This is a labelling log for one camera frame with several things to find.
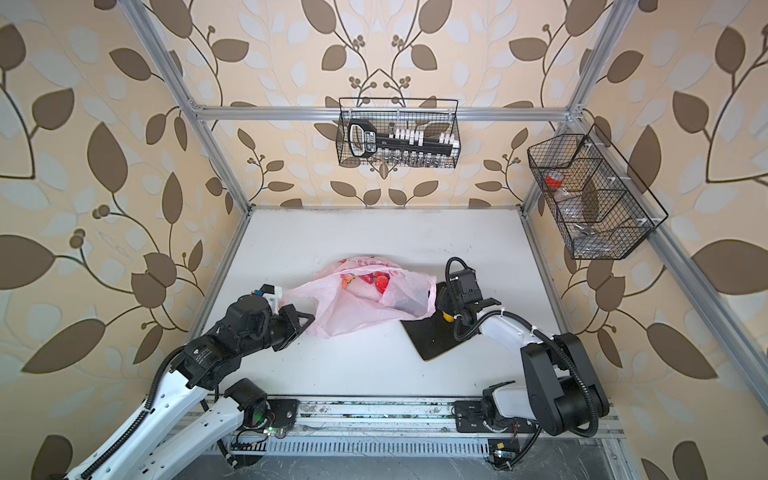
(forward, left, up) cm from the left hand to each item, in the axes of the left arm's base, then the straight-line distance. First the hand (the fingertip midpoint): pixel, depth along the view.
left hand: (319, 316), depth 72 cm
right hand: (+13, -34, -16) cm, 39 cm away
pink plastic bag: (+17, -6, -19) cm, 26 cm away
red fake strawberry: (+19, -13, -15) cm, 28 cm away
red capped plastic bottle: (+39, -64, +11) cm, 76 cm away
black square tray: (+4, -30, -20) cm, 36 cm away
